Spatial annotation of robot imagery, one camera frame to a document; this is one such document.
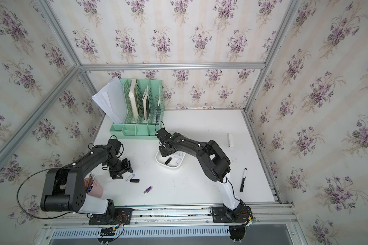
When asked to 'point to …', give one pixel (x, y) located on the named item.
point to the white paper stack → (112, 99)
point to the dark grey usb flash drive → (168, 161)
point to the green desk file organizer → (130, 129)
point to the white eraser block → (231, 140)
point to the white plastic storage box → (173, 161)
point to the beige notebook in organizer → (145, 103)
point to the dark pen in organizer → (158, 109)
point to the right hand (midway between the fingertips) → (167, 151)
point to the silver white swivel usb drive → (130, 177)
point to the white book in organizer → (133, 96)
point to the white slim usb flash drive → (178, 162)
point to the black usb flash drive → (134, 180)
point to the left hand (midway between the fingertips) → (130, 173)
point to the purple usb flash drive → (148, 190)
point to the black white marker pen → (243, 180)
